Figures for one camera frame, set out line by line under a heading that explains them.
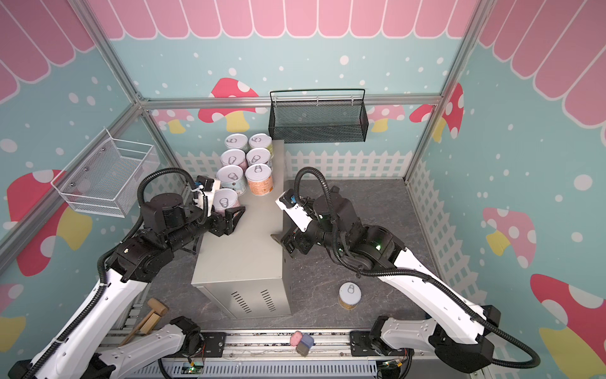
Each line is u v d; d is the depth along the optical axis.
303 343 0.74
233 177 0.66
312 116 0.99
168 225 0.46
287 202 0.47
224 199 0.60
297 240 0.50
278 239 0.50
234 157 0.71
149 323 0.78
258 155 0.71
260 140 0.76
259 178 0.67
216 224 0.56
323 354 0.74
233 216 0.57
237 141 0.76
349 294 0.79
